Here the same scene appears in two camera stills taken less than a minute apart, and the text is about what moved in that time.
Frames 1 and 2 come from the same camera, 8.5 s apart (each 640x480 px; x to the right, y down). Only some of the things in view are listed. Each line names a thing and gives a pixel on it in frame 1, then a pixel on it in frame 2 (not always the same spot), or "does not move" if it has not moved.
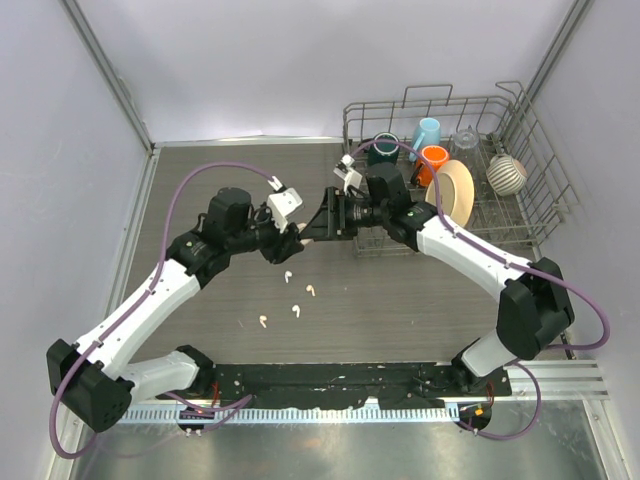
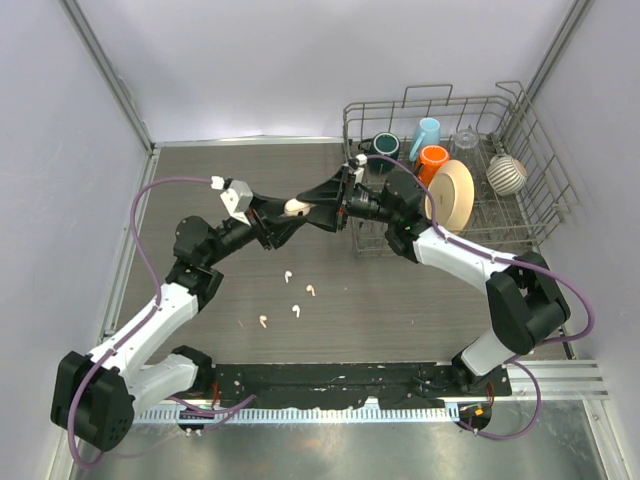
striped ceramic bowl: (506, 175) does not move
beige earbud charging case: (300, 227) → (295, 208)
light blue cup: (426, 133) does not move
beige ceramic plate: (456, 188) does not move
